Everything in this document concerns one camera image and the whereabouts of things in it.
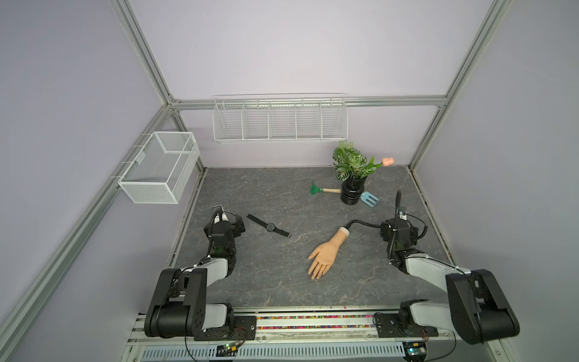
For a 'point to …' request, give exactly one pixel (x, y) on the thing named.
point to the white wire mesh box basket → (160, 171)
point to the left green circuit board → (226, 350)
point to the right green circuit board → (415, 351)
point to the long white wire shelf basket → (280, 117)
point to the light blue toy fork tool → (369, 199)
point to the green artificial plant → (350, 164)
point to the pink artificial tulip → (387, 161)
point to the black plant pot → (351, 190)
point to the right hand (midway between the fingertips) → (400, 223)
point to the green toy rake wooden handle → (314, 189)
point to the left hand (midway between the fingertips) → (226, 218)
